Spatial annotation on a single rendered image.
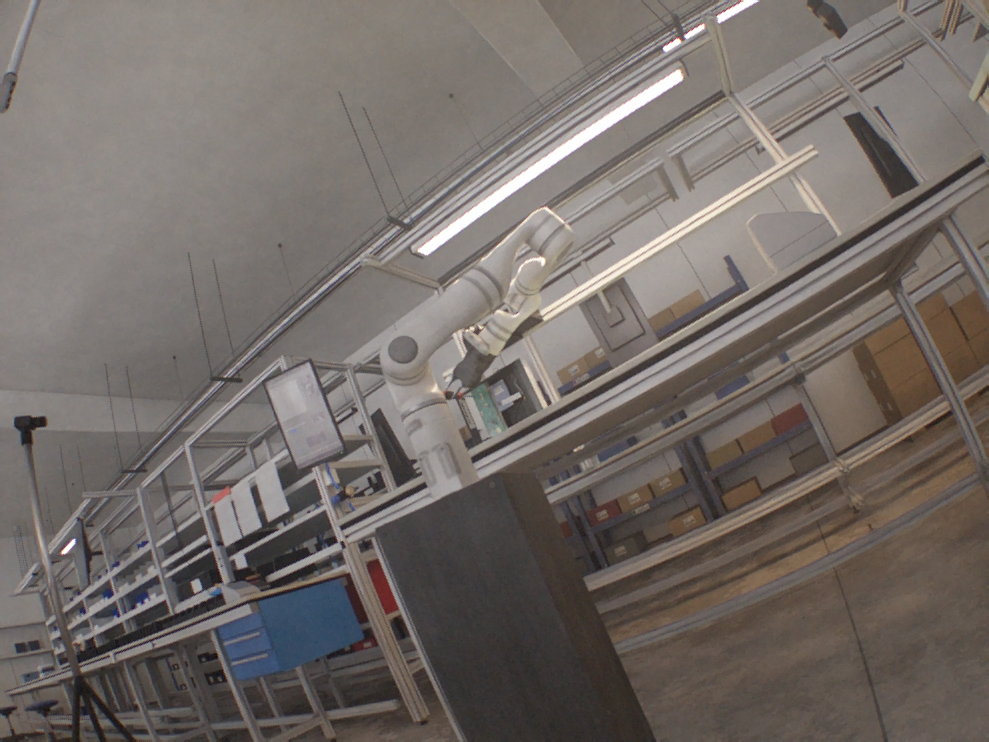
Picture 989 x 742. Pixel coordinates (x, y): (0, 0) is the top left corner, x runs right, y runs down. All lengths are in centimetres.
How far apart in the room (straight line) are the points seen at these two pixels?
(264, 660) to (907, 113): 692
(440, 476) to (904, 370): 407
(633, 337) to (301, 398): 193
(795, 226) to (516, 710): 111
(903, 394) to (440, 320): 401
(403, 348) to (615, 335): 250
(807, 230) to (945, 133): 532
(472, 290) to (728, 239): 485
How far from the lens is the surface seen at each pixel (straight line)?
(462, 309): 107
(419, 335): 104
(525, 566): 87
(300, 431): 285
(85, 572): 505
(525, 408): 161
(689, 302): 522
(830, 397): 555
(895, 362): 464
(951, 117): 668
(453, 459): 98
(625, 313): 343
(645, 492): 522
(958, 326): 482
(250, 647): 281
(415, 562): 93
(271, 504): 340
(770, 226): 132
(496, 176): 206
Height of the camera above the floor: 74
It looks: 17 degrees up
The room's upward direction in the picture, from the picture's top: 24 degrees counter-clockwise
